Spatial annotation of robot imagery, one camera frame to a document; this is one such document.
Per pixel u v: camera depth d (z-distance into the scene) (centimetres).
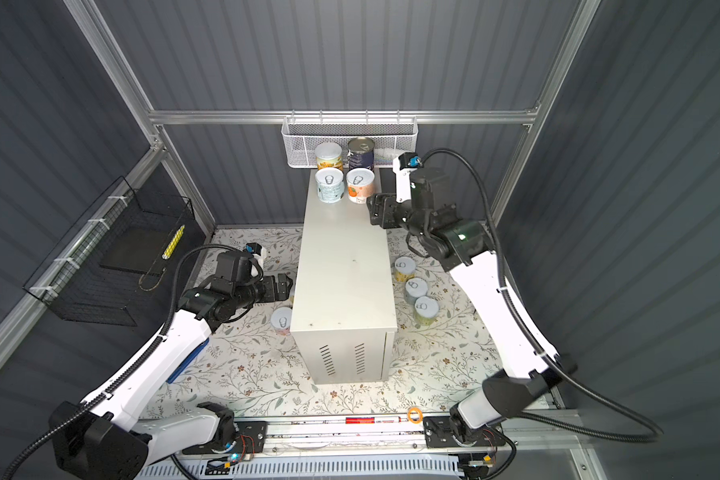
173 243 78
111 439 37
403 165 54
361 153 77
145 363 44
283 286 71
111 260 73
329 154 80
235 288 59
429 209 47
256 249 71
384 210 56
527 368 39
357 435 75
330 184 75
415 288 96
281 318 89
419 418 77
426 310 91
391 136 85
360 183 75
